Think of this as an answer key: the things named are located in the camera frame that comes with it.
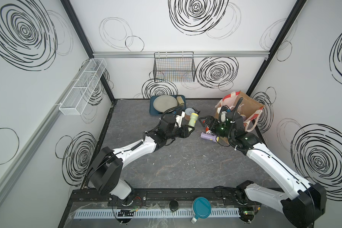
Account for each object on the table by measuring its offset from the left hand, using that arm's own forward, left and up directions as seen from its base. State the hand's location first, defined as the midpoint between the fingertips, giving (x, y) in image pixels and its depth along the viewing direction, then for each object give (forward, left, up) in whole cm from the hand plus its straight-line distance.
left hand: (192, 129), depth 78 cm
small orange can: (+25, 0, -14) cm, 29 cm away
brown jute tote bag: (+20, -40, -3) cm, 45 cm away
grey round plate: (+37, +21, -19) cm, 46 cm away
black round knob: (-35, +9, -10) cm, 37 cm away
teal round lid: (-36, -3, -12) cm, 38 cm away
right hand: (0, -5, +5) cm, 7 cm away
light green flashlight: (+4, 0, +3) cm, 5 cm away
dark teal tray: (+28, +27, -19) cm, 44 cm away
